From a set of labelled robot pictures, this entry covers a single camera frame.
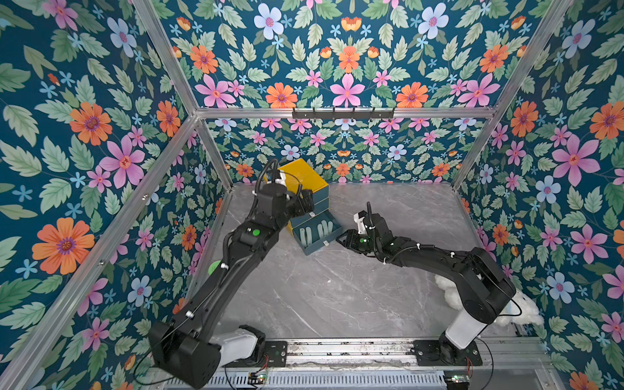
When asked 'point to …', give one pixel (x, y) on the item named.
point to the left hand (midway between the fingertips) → (303, 195)
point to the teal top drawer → (320, 194)
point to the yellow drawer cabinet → (309, 179)
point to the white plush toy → (529, 314)
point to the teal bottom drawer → (314, 230)
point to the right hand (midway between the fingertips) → (343, 234)
